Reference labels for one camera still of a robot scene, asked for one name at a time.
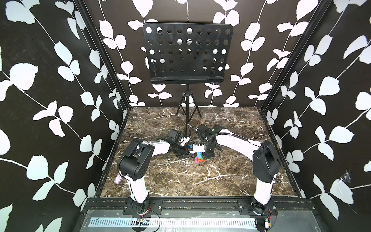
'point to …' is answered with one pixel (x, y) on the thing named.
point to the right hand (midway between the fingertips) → (204, 151)
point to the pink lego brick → (196, 160)
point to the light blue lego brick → (199, 154)
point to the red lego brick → (201, 160)
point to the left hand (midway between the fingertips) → (194, 152)
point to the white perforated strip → (172, 223)
